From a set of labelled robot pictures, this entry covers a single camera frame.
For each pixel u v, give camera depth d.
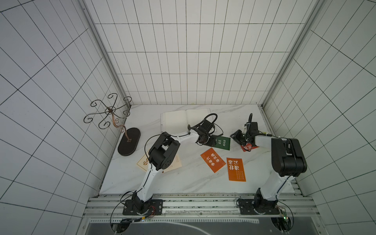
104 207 0.74
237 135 0.89
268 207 0.67
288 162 0.49
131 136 1.00
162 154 0.55
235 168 0.86
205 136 0.78
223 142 0.98
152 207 0.72
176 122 1.08
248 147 0.97
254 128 0.81
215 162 0.90
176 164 0.88
